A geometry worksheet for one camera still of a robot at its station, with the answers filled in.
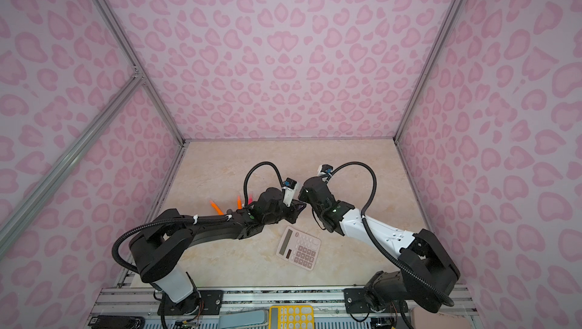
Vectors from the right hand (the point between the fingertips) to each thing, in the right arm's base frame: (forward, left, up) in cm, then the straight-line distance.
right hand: (303, 183), depth 84 cm
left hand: (-5, -1, -4) cm, 7 cm away
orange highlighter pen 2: (0, +28, -16) cm, 32 cm away
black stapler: (-43, +55, -11) cm, 70 cm away
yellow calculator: (-40, +3, -14) cm, 42 cm away
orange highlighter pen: (-3, +36, -16) cm, 40 cm away
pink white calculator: (-19, +2, -15) cm, 24 cm away
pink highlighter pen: (-12, +16, +8) cm, 22 cm away
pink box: (-39, -35, -11) cm, 54 cm away
